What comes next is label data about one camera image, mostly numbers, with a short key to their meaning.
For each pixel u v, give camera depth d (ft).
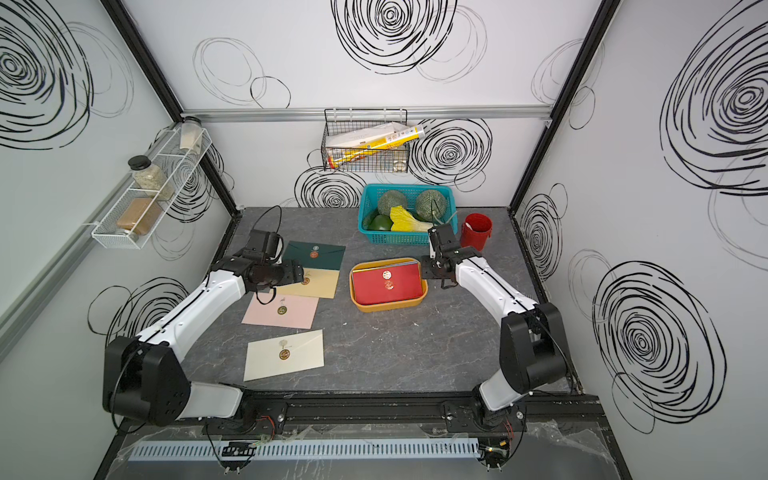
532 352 1.44
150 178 2.32
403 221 3.43
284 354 2.77
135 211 2.23
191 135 2.84
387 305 2.92
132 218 2.16
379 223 3.47
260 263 2.10
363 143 2.85
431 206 3.54
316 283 3.21
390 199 3.56
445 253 2.21
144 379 1.36
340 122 3.05
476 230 3.35
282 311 3.02
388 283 3.08
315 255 3.48
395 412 2.48
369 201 3.79
